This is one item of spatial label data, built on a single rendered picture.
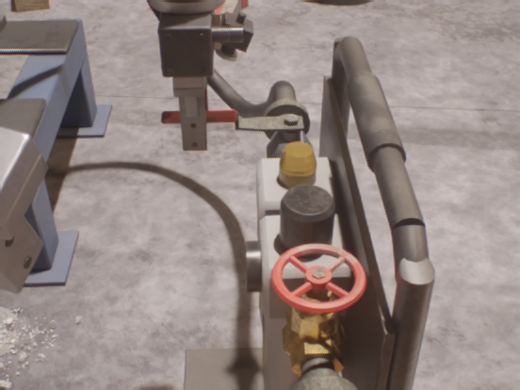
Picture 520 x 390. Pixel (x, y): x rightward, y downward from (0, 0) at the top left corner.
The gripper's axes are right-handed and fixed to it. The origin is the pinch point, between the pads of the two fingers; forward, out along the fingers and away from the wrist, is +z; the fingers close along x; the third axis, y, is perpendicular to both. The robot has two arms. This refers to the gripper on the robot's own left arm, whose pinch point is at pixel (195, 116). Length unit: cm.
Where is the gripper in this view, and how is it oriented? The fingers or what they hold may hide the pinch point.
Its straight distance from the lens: 75.7
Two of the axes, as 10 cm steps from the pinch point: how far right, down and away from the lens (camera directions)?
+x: -0.4, -6.1, 7.9
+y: 10.0, -0.2, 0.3
